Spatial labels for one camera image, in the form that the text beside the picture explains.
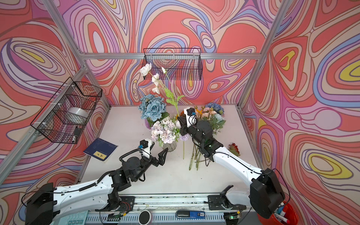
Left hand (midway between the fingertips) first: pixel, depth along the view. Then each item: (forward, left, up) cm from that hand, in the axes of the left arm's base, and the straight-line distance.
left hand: (162, 146), depth 73 cm
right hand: (+12, -9, +7) cm, 16 cm away
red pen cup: (-29, -55, -7) cm, 63 cm away
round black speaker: (-30, +8, -15) cm, 34 cm away
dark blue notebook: (+8, +45, -20) cm, 50 cm away
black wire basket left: (+12, +54, +9) cm, 56 cm away
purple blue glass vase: (+11, +8, +6) cm, 15 cm away
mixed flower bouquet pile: (+32, -33, -10) cm, 47 cm away
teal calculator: (-30, +42, -19) cm, 55 cm away
